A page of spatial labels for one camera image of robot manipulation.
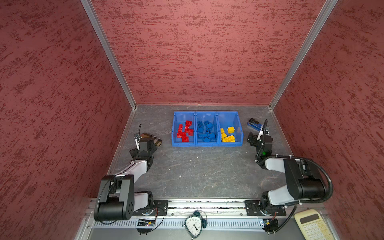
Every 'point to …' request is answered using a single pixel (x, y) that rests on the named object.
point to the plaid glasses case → (146, 137)
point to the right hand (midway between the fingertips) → (257, 135)
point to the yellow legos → (225, 138)
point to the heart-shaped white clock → (194, 224)
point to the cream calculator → (312, 225)
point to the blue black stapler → (255, 124)
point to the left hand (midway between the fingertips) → (143, 148)
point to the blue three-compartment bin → (182, 121)
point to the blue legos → (204, 129)
